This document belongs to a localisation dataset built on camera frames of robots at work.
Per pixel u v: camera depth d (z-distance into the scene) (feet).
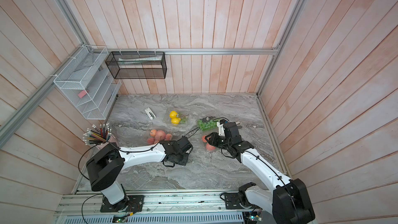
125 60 2.90
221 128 2.51
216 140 2.41
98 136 2.77
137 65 3.42
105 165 1.59
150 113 3.51
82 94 2.69
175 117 3.32
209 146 2.86
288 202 1.31
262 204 1.79
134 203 2.40
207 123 3.22
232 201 2.41
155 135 3.05
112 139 2.83
